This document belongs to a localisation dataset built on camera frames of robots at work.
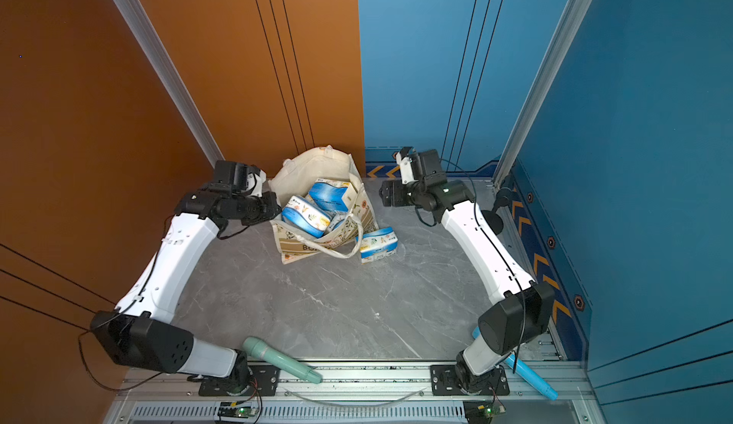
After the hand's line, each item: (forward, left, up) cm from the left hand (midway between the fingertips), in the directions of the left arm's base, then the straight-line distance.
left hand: (283, 204), depth 79 cm
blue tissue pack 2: (+4, -13, -1) cm, 14 cm away
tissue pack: (-2, -26, -18) cm, 32 cm away
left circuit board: (-45, +8, -26) cm, 53 cm away
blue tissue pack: (-2, -6, -3) cm, 7 cm away
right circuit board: (-44, -52, -26) cm, 73 cm away
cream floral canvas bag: (+13, 0, -3) cm, 14 cm away
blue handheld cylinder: (-36, -65, -23) cm, 78 cm away
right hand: (+4, -31, +2) cm, 31 cm away
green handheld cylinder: (-32, +5, -23) cm, 39 cm away
